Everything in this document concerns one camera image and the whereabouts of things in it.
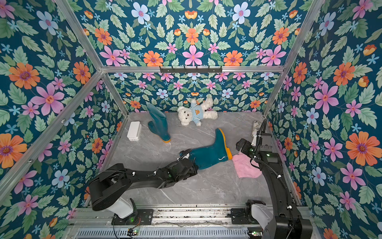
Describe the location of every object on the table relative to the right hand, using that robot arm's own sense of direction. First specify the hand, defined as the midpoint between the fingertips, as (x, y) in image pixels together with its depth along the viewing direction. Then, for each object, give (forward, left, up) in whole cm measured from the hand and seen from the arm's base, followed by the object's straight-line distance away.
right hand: (246, 145), depth 80 cm
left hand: (-8, +24, -12) cm, 28 cm away
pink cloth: (-6, 0, -16) cm, 17 cm away
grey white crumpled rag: (+25, -13, -15) cm, 32 cm away
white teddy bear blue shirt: (+34, +31, -8) cm, 47 cm away
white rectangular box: (+18, +74, -12) cm, 78 cm away
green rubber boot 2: (+2, +22, -18) cm, 28 cm away
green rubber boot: (+15, +54, -1) cm, 56 cm away
